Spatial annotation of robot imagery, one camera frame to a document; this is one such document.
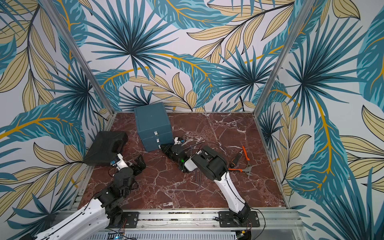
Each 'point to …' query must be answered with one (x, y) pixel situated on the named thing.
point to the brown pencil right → (196, 175)
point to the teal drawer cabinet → (153, 125)
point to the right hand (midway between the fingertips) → (160, 145)
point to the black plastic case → (106, 146)
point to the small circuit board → (117, 236)
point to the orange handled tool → (249, 168)
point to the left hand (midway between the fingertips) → (137, 160)
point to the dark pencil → (193, 145)
